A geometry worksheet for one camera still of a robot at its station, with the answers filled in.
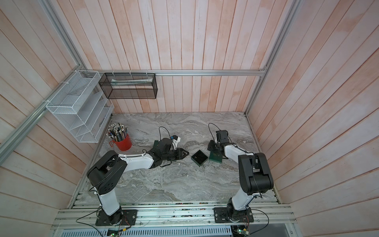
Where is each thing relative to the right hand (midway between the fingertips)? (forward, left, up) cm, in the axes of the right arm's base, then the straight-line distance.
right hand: (210, 145), depth 98 cm
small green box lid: (-9, -3, +1) cm, 10 cm away
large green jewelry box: (+1, +37, 0) cm, 37 cm away
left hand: (-10, +15, +4) cm, 18 cm away
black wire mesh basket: (+27, +54, +29) cm, 67 cm away
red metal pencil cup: (-3, +58, +3) cm, 58 cm away
